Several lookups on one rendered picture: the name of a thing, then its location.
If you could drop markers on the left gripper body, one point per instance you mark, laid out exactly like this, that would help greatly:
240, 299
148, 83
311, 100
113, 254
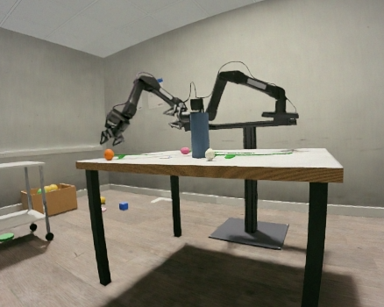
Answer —
183, 116

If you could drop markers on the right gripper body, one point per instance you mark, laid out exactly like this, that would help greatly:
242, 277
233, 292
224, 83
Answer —
114, 132

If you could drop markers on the pink tulip with green stem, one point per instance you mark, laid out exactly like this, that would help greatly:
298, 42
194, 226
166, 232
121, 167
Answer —
185, 150

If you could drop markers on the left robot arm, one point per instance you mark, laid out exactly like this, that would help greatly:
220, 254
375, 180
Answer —
276, 92

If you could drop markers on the blue-grey hollow cylinder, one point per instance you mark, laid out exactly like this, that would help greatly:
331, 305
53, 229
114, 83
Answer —
200, 138

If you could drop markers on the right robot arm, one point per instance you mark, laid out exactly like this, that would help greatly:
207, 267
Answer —
149, 84

